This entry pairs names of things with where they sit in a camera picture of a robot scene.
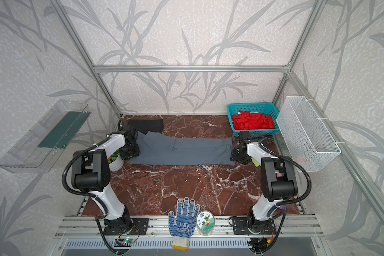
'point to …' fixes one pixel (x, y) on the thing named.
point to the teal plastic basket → (268, 109)
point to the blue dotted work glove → (182, 228)
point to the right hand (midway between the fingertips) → (236, 154)
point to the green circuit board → (129, 240)
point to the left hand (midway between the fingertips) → (136, 150)
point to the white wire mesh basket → (309, 143)
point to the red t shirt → (245, 120)
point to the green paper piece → (255, 162)
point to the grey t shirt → (159, 149)
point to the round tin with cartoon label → (205, 222)
